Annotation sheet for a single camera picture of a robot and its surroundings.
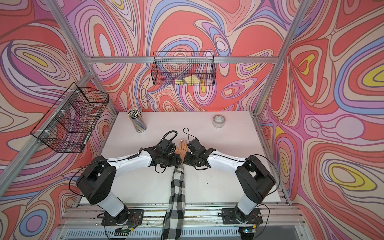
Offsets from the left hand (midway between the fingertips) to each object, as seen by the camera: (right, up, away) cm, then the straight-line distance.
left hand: (179, 163), depth 89 cm
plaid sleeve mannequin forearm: (-1, -23, -22) cm, 32 cm away
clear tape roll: (+28, +26, +25) cm, 46 cm away
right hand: (+4, -1, -1) cm, 4 cm away
